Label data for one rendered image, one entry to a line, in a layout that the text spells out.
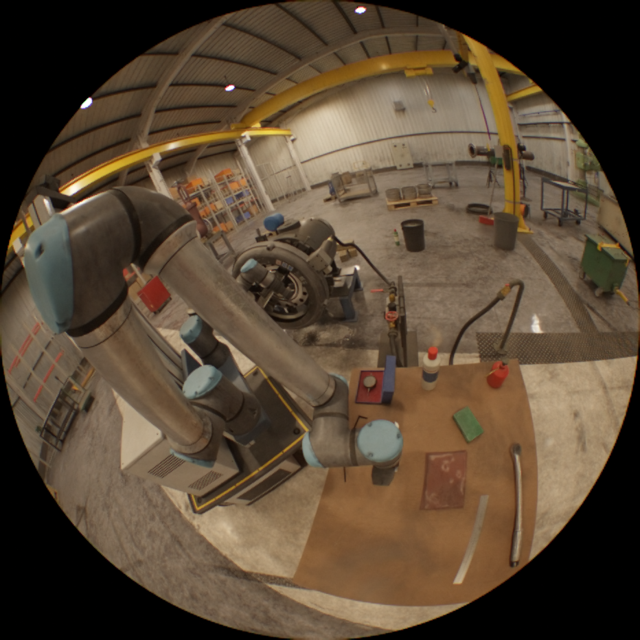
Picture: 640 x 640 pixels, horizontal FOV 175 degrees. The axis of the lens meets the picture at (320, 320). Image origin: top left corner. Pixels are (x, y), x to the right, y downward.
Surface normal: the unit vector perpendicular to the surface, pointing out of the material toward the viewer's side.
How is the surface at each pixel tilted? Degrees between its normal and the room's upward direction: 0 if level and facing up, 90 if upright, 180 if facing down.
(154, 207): 87
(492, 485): 0
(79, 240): 94
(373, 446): 5
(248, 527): 0
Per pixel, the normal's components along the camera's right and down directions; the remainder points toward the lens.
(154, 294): 0.92, -0.11
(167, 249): 0.73, 0.66
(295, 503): -0.33, -0.72
